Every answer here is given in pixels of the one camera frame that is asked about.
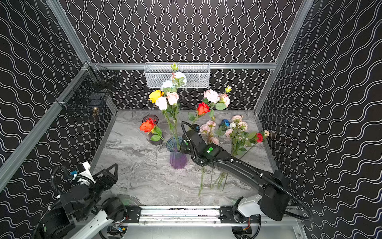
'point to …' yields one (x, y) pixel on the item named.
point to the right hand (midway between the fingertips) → (182, 143)
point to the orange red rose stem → (149, 126)
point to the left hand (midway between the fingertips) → (114, 166)
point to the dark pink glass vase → (155, 117)
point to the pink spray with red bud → (241, 141)
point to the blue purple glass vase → (178, 159)
